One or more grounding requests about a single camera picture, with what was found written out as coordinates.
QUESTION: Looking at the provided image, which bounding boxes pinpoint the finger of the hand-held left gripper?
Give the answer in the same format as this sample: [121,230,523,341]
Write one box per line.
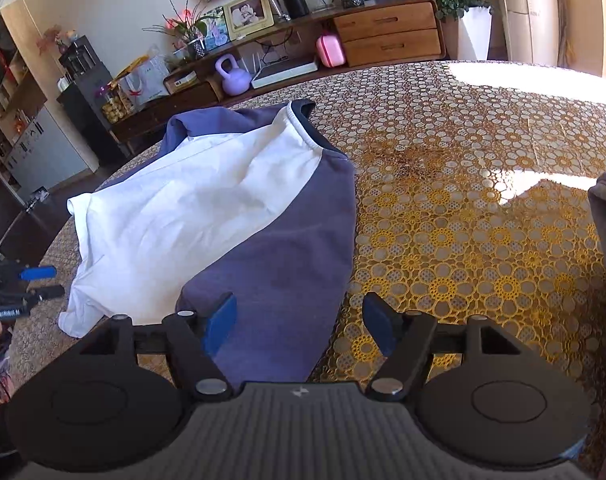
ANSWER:
[25,285,66,302]
[20,266,58,282]

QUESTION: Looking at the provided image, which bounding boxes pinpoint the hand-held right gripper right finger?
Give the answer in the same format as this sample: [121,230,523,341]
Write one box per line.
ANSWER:
[363,292,524,404]

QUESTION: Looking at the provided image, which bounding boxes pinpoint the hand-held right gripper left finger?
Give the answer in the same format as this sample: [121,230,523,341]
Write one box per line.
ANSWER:
[80,292,238,404]

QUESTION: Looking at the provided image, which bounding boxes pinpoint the purple and white shirt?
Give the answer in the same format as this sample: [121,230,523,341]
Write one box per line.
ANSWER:
[58,100,358,386]

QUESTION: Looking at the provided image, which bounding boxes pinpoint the dark wooden drawer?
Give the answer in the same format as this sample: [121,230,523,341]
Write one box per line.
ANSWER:
[153,81,222,116]
[112,107,156,134]

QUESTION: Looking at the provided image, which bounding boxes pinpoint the snack jar with purple lid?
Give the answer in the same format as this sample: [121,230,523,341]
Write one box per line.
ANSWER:
[99,87,134,125]

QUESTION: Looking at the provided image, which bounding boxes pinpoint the black drink machine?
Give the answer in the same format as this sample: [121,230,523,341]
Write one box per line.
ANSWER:
[59,35,100,84]

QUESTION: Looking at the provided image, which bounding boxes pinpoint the white gift bag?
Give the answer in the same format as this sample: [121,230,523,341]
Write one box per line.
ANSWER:
[119,55,172,107]

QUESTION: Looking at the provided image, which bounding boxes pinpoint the pink flowers in vase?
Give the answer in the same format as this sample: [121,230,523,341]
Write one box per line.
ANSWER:
[37,25,76,56]

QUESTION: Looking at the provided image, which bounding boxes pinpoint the small beige box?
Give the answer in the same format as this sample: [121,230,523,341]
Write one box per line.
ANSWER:
[164,71,200,95]

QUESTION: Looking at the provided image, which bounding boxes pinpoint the purple kettlebell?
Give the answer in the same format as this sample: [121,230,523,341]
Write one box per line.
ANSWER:
[214,56,253,96]

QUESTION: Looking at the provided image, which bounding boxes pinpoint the white flat box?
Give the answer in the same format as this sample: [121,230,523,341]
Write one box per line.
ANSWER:
[251,57,320,90]

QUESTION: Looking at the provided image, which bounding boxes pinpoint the light wooden drawer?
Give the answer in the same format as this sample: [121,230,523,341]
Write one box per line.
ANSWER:
[333,1,438,43]
[342,29,443,68]

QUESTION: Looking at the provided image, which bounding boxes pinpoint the pink case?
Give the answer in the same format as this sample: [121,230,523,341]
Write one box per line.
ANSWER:
[316,34,347,69]

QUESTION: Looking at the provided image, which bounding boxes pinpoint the pink flower plant in vase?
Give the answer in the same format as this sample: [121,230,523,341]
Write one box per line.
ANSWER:
[143,0,222,61]

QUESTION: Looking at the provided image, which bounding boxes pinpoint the cartoon figure picture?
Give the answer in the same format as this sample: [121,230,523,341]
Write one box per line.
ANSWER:
[200,6,232,52]

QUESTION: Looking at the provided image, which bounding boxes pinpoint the wooden TV cabinet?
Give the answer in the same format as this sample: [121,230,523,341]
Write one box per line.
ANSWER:
[108,0,446,149]

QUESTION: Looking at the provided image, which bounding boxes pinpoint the white planter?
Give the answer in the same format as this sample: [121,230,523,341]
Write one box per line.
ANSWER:
[457,5,494,62]

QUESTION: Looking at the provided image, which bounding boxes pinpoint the yellow-green framed photo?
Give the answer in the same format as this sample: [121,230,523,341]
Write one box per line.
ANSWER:
[224,0,275,41]

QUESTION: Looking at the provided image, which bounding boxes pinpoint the black speaker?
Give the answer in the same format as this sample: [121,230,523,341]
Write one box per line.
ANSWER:
[279,0,310,20]

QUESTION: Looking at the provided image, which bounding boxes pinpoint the cream standing air conditioner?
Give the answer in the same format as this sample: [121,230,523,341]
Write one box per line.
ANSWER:
[490,0,560,67]

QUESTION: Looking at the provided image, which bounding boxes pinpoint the yellow curtain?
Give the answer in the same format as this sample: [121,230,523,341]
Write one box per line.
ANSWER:
[553,0,584,69]

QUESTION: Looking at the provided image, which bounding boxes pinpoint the wall storage unit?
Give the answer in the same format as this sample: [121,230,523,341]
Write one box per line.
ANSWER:
[0,0,102,192]

